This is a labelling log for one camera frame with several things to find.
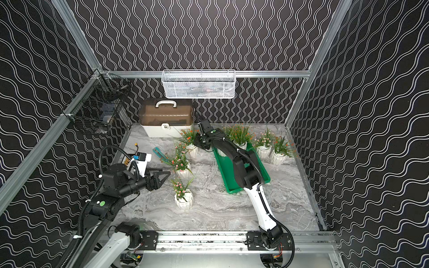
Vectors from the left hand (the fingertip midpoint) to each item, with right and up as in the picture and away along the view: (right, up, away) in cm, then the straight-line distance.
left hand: (164, 169), depth 69 cm
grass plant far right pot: (+60, +7, +27) cm, 66 cm away
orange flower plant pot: (+40, +15, +28) cm, 51 cm away
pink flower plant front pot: (+7, -14, +8) cm, 18 cm away
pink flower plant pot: (+3, +1, +15) cm, 15 cm away
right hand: (+9, +11, +31) cm, 34 cm away
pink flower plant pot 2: (+49, +11, +27) cm, 57 cm away
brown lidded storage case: (-13, +28, +45) cm, 54 cm away
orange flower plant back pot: (+5, +15, +24) cm, 28 cm away
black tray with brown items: (-32, 0, +31) cm, 45 cm away
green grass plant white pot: (+32, +17, +28) cm, 46 cm away
